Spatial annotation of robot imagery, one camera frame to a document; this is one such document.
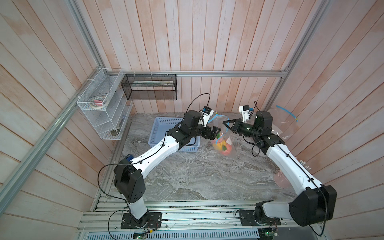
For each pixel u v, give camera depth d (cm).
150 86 104
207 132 67
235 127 67
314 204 40
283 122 102
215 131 68
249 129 65
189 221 74
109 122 78
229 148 86
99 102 73
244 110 70
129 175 46
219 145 76
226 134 73
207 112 66
